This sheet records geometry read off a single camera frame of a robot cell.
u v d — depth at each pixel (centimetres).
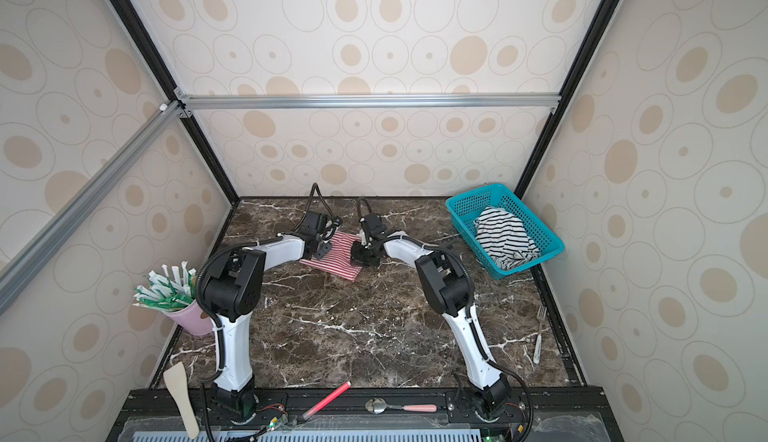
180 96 89
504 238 103
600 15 74
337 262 97
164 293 78
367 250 89
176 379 78
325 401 74
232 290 55
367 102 98
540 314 90
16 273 51
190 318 79
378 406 76
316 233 83
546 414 73
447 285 60
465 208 112
